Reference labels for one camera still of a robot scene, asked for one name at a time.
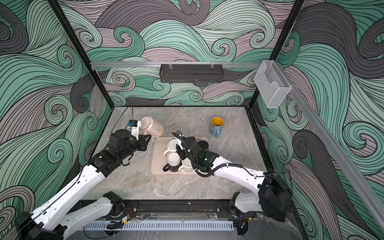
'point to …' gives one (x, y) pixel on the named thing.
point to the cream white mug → (187, 166)
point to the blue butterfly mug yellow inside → (217, 123)
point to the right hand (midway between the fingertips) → (180, 142)
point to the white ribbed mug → (172, 147)
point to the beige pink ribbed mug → (147, 125)
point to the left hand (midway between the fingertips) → (150, 134)
